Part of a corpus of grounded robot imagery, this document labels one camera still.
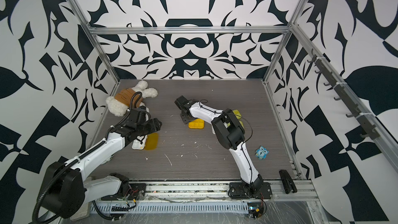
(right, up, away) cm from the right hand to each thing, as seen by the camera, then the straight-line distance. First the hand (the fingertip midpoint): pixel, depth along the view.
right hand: (188, 115), depth 100 cm
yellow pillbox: (+5, -5, -3) cm, 8 cm away
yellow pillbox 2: (-22, -15, -9) cm, 28 cm away
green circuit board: (+32, -39, -29) cm, 58 cm away
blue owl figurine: (+41, -18, -15) cm, 47 cm away
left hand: (-17, -2, -13) cm, 22 cm away
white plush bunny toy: (-39, +10, -1) cm, 40 cm away
